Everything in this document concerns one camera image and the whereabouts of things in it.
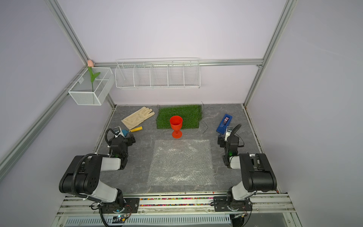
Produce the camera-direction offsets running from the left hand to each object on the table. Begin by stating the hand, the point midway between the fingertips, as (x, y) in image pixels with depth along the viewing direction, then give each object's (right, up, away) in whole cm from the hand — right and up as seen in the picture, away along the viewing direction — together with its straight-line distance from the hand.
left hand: (124, 134), depth 92 cm
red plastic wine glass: (+35, +8, -2) cm, 36 cm away
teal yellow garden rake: (+4, +2, -8) cm, 9 cm away
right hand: (+69, 0, +2) cm, 69 cm away
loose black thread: (+55, +15, +23) cm, 61 cm away
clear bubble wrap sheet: (+42, -17, -3) cm, 45 cm away
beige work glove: (+1, +10, +20) cm, 23 cm away
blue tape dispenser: (+69, +6, +10) cm, 70 cm away
